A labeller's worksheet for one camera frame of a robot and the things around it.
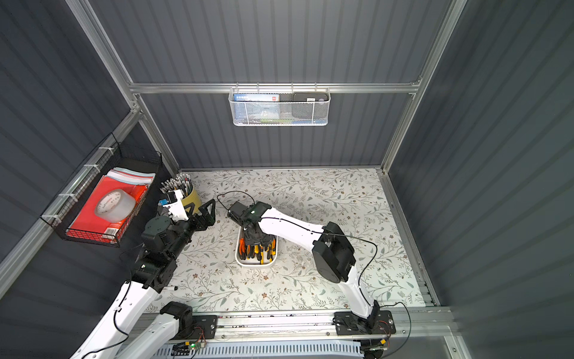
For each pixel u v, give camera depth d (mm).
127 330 457
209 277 846
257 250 865
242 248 867
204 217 649
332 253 501
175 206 599
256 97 888
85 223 687
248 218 610
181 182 911
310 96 867
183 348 721
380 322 726
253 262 868
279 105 886
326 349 771
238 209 677
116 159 813
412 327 707
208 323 741
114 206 687
